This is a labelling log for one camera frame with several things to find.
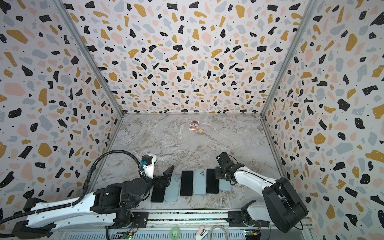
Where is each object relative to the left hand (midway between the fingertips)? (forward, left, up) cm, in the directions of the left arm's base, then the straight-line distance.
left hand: (165, 163), depth 65 cm
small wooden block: (+38, -16, -26) cm, 49 cm away
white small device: (-24, -15, -24) cm, 37 cm away
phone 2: (-1, -29, -27) cm, 40 cm away
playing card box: (+43, -11, -26) cm, 52 cm away
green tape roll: (-23, -3, -26) cm, 35 cm away
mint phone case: (-4, 0, -26) cm, 27 cm away
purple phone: (0, -7, -27) cm, 28 cm away
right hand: (+7, -25, -25) cm, 36 cm away
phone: (+1, -15, -28) cm, 32 cm away
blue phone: (0, -22, -27) cm, 35 cm away
